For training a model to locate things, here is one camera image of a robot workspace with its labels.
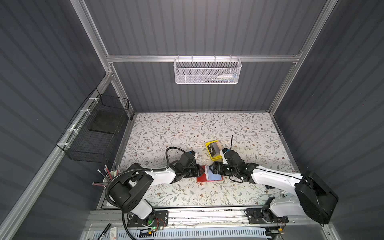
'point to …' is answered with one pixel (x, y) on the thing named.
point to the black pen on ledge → (101, 236)
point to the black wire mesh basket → (93, 134)
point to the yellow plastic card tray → (216, 158)
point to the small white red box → (113, 233)
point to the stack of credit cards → (214, 149)
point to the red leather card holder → (208, 175)
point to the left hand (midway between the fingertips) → (204, 171)
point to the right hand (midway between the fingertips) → (214, 169)
